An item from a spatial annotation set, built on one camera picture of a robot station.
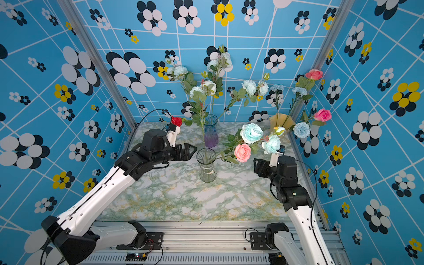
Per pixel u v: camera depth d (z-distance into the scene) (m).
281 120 0.97
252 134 0.54
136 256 0.72
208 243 0.75
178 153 0.61
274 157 0.64
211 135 1.04
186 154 0.62
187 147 0.62
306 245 0.42
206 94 0.78
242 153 0.56
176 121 0.81
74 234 0.38
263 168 0.63
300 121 0.93
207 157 0.84
